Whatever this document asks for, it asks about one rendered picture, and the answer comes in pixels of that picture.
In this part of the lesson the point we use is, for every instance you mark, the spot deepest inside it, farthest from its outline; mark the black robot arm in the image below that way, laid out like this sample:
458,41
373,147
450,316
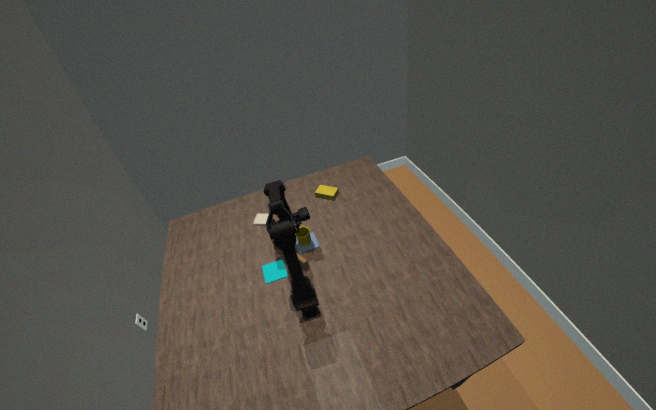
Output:
303,295

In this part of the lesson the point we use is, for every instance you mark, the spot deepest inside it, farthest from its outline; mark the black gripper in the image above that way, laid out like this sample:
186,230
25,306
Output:
298,217

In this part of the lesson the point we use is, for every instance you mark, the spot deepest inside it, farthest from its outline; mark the yellow cup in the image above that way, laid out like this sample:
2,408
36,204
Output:
303,236

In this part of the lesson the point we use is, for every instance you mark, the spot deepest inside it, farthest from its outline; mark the yellow flat block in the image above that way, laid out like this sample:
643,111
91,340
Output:
326,192

